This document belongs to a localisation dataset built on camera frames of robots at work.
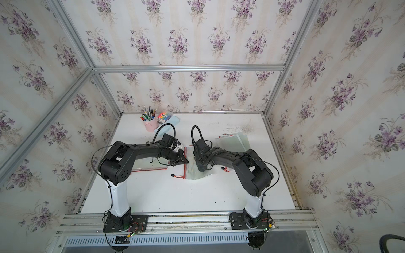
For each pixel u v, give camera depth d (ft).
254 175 1.57
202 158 2.34
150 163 3.09
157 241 2.51
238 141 3.42
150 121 3.32
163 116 3.87
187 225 2.41
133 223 2.39
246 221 2.16
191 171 2.94
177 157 2.83
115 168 1.69
